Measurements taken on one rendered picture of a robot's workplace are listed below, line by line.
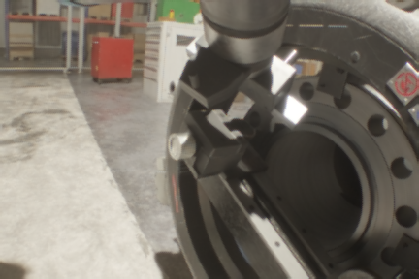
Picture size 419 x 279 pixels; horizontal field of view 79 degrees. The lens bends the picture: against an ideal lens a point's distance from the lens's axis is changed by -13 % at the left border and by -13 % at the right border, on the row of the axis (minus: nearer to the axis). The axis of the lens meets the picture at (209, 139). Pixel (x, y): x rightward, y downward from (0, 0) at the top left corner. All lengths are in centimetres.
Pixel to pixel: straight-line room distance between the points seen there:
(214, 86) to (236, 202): 26
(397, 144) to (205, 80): 31
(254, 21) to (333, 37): 15
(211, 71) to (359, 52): 18
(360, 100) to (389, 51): 17
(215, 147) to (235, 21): 24
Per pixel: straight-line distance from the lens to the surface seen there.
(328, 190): 87
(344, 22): 39
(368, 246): 56
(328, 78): 53
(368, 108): 51
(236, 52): 30
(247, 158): 58
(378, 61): 37
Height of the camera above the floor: 85
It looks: 18 degrees down
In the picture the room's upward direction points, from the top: 7 degrees clockwise
